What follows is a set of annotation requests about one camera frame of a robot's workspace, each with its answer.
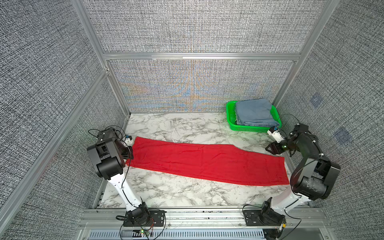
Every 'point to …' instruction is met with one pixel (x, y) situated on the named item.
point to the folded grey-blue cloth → (255, 112)
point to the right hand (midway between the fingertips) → (274, 142)
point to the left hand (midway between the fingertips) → (129, 155)
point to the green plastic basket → (230, 108)
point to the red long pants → (207, 160)
